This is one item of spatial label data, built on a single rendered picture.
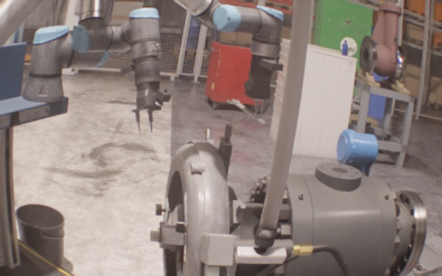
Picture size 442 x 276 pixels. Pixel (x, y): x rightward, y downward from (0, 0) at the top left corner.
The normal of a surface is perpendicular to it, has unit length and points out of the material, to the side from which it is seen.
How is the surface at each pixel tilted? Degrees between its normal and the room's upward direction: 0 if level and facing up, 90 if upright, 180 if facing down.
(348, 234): 59
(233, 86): 90
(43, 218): 87
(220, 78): 90
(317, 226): 52
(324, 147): 90
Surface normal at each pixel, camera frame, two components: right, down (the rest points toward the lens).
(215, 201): 0.22, -0.51
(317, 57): 0.07, 0.26
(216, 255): 0.22, -0.11
